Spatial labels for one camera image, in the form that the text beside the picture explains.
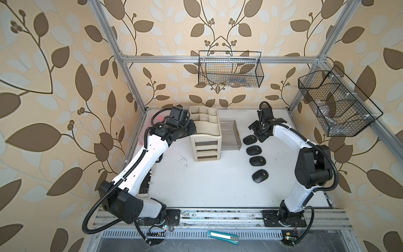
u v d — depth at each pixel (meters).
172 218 0.74
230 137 0.94
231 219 0.75
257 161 0.91
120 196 0.39
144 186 0.85
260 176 0.86
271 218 0.74
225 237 0.69
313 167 0.48
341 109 0.73
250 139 1.02
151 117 0.68
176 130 0.54
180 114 0.58
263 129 0.69
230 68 0.96
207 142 0.80
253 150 0.97
